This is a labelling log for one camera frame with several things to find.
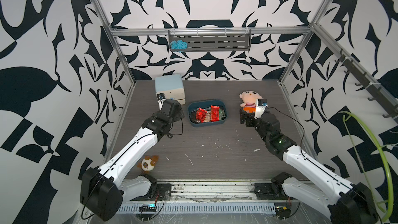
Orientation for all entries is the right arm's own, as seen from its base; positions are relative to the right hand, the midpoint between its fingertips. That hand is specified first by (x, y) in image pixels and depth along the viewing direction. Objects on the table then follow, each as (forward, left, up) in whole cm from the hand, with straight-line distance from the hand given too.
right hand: (247, 107), depth 80 cm
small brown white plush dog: (-23, +51, -17) cm, 58 cm away
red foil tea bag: (+4, +24, -14) cm, 28 cm away
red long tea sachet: (+7, +15, -16) cm, 23 cm away
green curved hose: (-43, -36, +4) cm, 56 cm away
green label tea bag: (+6, +10, -17) cm, 21 cm away
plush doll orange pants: (+17, -8, -14) cm, 23 cm away
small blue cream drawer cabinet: (+19, +41, -5) cm, 45 cm away
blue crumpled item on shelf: (+35, +36, +14) cm, 52 cm away
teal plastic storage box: (+14, +27, -17) cm, 35 cm away
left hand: (0, +40, 0) cm, 40 cm away
